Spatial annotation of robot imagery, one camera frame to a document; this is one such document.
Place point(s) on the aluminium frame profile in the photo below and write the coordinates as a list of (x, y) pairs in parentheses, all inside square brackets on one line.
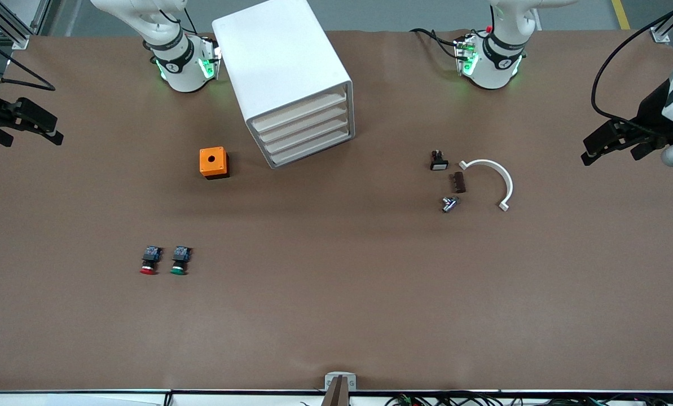
[(20, 42)]

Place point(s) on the cream cabinet drawer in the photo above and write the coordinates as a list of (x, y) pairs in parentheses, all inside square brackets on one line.
[(299, 125), (299, 113), (299, 150), (299, 137)]

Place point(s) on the gray camera mount bracket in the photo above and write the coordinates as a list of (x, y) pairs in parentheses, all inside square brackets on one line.
[(330, 382)]

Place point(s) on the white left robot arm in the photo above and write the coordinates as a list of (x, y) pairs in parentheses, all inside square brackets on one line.
[(491, 70)]

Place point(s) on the black switch with white face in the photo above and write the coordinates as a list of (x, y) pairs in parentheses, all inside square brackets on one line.
[(439, 163)]

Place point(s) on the red push button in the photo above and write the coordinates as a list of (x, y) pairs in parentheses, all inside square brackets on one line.
[(150, 260)]

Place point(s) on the brown terminal block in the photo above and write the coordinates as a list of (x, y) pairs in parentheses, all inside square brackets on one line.
[(458, 182)]

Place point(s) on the white drawer cabinet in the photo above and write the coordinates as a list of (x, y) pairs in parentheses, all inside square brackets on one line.
[(274, 51)]

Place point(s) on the white curved plastic bracket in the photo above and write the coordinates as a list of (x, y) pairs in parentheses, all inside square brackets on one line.
[(509, 185)]

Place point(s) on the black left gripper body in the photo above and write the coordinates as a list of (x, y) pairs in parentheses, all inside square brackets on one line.
[(652, 109)]

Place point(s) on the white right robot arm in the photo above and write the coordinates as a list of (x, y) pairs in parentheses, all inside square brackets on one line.
[(181, 73)]

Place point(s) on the orange button enclosure box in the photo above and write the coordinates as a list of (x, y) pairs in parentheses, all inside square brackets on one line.
[(212, 160)]

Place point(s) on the small silver metal connector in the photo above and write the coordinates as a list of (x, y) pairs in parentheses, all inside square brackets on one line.
[(449, 204)]

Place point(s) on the white table edge rail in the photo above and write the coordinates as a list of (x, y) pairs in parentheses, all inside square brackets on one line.
[(88, 399)]

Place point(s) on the green push button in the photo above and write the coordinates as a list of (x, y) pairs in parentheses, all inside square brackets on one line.
[(180, 260)]

